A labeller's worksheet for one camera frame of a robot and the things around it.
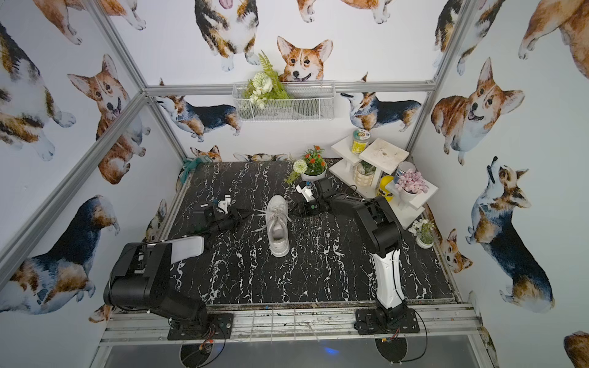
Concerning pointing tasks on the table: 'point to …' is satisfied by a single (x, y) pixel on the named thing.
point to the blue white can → (405, 167)
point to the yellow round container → (383, 190)
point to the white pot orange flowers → (310, 167)
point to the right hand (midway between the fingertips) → (300, 204)
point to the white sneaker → (277, 225)
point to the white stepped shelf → (385, 156)
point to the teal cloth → (190, 163)
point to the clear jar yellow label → (360, 139)
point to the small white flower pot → (423, 229)
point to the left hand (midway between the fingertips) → (252, 205)
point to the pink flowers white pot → (409, 182)
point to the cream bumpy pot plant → (364, 174)
